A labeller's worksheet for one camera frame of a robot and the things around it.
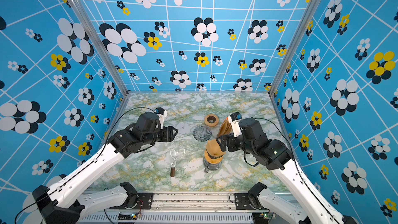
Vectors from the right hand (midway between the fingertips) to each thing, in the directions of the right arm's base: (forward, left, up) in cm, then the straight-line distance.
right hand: (226, 137), depth 68 cm
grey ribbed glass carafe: (-7, +7, -18) cm, 20 cm away
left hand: (+4, +24, -2) cm, 24 cm away
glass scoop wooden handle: (+3, +26, -24) cm, 35 cm away
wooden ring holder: (+22, +6, -22) cm, 32 cm away
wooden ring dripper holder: (-5, +6, -15) cm, 17 cm away
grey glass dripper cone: (+14, +12, -21) cm, 28 cm away
